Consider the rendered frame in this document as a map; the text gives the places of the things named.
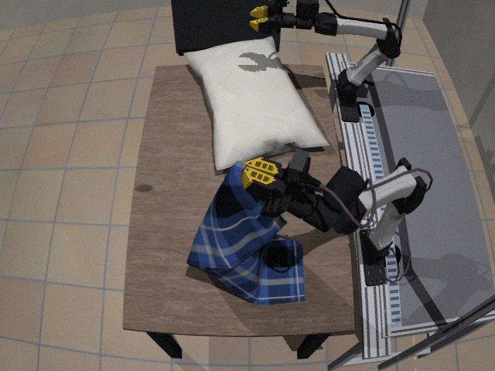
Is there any grey slotted metal rail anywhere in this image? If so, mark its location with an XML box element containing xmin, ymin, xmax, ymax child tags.
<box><xmin>326</xmin><ymin>53</ymin><xmax>391</xmax><ymax>359</ymax></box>

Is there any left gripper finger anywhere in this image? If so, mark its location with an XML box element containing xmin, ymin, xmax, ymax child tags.
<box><xmin>244</xmin><ymin>158</ymin><xmax>278</xmax><ymax>176</ymax></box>
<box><xmin>241</xmin><ymin>167</ymin><xmax>275</xmax><ymax>189</ymax></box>

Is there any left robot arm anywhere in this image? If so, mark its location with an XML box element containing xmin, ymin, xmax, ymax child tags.
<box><xmin>287</xmin><ymin>149</ymin><xmax>427</xmax><ymax>287</ymax></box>

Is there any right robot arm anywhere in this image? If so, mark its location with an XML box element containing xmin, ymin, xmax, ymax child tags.
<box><xmin>294</xmin><ymin>0</ymin><xmax>401</xmax><ymax>123</ymax></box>

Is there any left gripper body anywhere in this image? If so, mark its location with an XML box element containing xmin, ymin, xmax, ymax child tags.
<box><xmin>245</xmin><ymin>158</ymin><xmax>316</xmax><ymax>219</ymax></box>

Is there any white pillow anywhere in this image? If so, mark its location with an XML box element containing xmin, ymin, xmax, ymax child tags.
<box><xmin>183</xmin><ymin>36</ymin><xmax>329</xmax><ymax>170</ymax></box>

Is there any blue plaid pillowcase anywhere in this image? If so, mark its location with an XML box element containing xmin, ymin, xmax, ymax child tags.
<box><xmin>186</xmin><ymin>161</ymin><xmax>306</xmax><ymax>305</ymax></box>

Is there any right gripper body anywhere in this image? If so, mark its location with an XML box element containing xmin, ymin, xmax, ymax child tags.
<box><xmin>258</xmin><ymin>5</ymin><xmax>294</xmax><ymax>35</ymax></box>

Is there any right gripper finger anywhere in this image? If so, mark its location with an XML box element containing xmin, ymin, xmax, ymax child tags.
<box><xmin>250</xmin><ymin>6</ymin><xmax>268</xmax><ymax>19</ymax></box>
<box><xmin>250</xmin><ymin>18</ymin><xmax>268</xmax><ymax>31</ymax></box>

